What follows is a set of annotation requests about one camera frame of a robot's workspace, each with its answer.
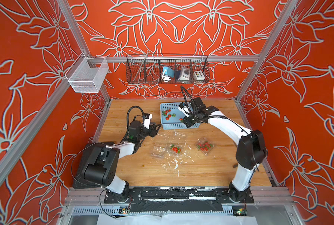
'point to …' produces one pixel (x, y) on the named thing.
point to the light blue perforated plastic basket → (172, 117)
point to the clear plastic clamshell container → (208, 145)
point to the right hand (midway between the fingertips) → (181, 120)
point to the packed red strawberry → (203, 146)
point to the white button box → (199, 75)
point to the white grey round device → (185, 74)
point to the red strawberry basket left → (167, 118)
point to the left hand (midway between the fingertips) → (158, 123)
